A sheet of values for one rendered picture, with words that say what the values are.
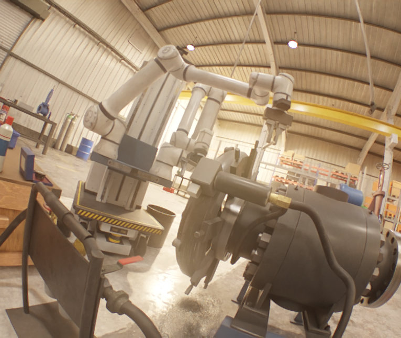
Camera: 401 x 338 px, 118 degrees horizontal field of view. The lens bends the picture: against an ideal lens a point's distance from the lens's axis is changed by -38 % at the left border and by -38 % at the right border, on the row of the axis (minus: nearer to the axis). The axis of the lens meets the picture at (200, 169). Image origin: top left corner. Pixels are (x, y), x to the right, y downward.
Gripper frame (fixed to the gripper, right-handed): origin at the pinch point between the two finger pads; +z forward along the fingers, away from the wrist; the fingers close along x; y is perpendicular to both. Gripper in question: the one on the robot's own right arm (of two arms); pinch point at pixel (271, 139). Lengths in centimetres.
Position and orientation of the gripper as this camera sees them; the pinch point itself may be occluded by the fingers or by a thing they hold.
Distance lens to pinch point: 88.4
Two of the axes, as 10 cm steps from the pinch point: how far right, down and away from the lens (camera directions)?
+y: 0.6, 0.4, 10.0
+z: -3.1, 9.5, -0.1
